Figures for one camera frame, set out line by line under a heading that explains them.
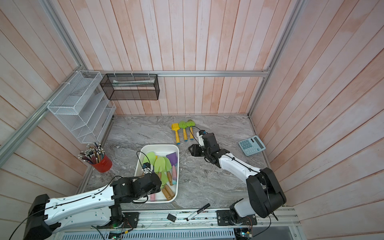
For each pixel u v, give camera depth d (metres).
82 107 0.73
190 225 0.73
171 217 0.75
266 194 0.43
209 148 0.67
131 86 1.05
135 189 0.55
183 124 1.11
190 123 1.13
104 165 0.86
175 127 1.11
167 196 0.79
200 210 0.76
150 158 0.93
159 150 0.98
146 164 0.70
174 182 0.81
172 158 0.93
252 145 1.00
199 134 0.80
